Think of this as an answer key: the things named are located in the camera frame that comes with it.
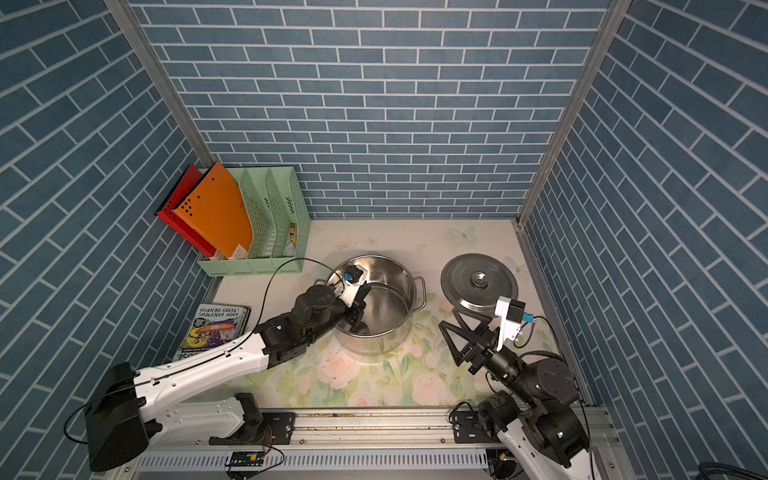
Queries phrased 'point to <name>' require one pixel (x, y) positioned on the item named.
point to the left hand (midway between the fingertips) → (377, 290)
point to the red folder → (167, 213)
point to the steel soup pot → (394, 295)
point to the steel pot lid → (475, 281)
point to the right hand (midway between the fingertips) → (452, 324)
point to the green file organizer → (279, 220)
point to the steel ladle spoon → (361, 328)
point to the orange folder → (217, 208)
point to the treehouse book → (211, 325)
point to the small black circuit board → (246, 459)
